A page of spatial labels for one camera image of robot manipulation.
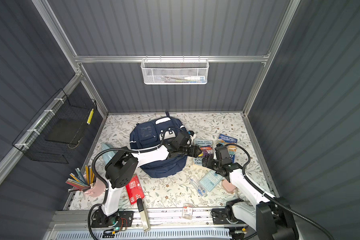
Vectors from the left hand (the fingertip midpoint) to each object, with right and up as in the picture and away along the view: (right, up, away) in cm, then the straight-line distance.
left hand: (198, 149), depth 91 cm
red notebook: (-37, -21, -8) cm, 43 cm away
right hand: (+6, -7, -3) cm, 10 cm away
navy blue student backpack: (-29, +9, +12) cm, 33 cm away
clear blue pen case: (0, -21, -9) cm, 23 cm away
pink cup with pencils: (-60, -16, -12) cm, 63 cm away
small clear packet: (-7, -28, -17) cm, 33 cm away
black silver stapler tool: (-30, -26, -18) cm, 43 cm away
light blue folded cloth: (-56, -4, +1) cm, 56 cm away
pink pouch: (+15, -18, -11) cm, 26 cm away
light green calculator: (+6, -16, -6) cm, 18 cm away
